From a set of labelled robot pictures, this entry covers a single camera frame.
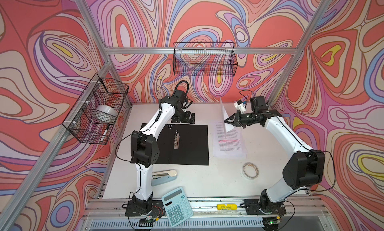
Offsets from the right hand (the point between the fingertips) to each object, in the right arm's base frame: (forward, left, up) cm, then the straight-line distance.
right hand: (226, 124), depth 80 cm
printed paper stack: (-1, -5, -22) cm, 22 cm away
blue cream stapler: (-21, +37, -18) cm, 46 cm away
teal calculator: (-35, +27, -19) cm, 49 cm away
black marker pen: (-7, +62, +5) cm, 62 cm away
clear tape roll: (-18, -18, -21) cm, 33 cm away
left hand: (+8, +20, -6) cm, 23 cm away
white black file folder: (+2, +26, -24) cm, 36 cm away
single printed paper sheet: (-3, 0, 0) cm, 3 cm away
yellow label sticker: (-36, +3, -20) cm, 41 cm away
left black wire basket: (-1, +65, +12) cm, 66 cm away
